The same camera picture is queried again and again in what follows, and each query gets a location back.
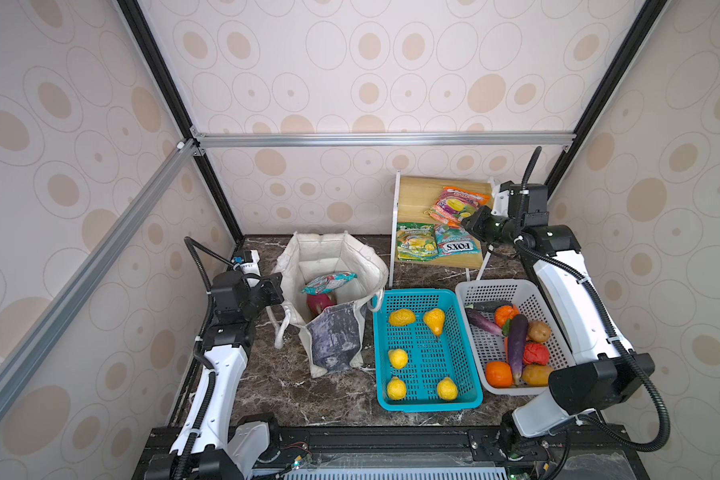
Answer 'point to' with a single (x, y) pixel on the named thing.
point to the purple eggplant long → (482, 321)
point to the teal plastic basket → (423, 355)
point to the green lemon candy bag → (416, 241)
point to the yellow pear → (435, 319)
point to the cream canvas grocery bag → (336, 341)
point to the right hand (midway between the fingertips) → (462, 218)
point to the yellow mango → (401, 317)
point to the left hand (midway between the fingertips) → (286, 270)
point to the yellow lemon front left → (396, 389)
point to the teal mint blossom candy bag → (327, 283)
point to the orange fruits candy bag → (454, 205)
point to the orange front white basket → (499, 374)
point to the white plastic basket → (486, 345)
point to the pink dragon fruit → (318, 302)
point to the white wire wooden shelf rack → (412, 197)
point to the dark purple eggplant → (518, 334)
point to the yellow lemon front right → (447, 389)
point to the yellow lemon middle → (398, 358)
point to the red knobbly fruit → (536, 353)
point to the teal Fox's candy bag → (453, 240)
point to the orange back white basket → (504, 313)
